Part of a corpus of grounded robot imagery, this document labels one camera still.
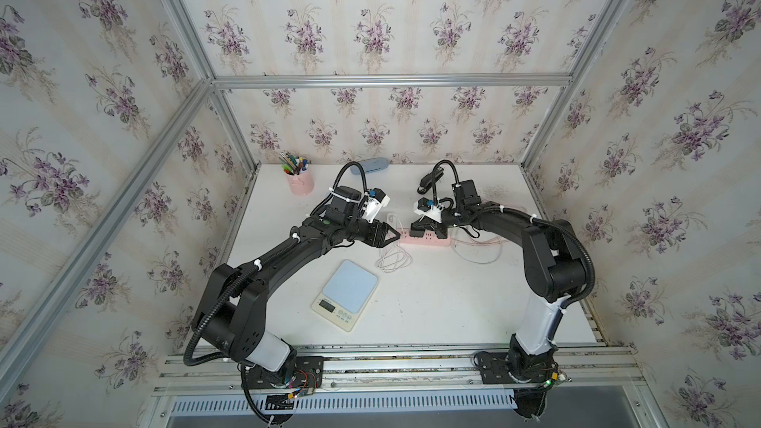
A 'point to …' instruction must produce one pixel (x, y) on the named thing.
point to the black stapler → (429, 179)
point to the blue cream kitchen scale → (345, 294)
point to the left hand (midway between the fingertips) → (394, 233)
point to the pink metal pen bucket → (301, 184)
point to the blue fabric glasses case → (371, 164)
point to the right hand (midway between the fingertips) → (424, 221)
